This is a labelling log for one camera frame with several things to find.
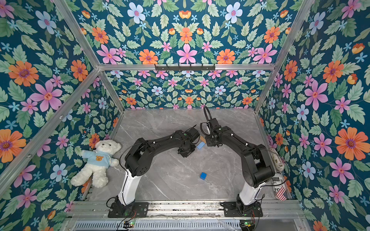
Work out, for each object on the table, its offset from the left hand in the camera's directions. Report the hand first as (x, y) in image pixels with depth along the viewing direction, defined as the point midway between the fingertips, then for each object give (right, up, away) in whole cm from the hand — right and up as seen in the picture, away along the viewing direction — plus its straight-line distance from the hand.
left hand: (195, 152), depth 94 cm
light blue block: (+4, +4, +3) cm, 6 cm away
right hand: (+11, +8, -1) cm, 14 cm away
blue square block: (+5, -12, -9) cm, 16 cm away
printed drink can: (+47, -16, -16) cm, 52 cm away
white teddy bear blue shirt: (-57, -3, -10) cm, 58 cm away
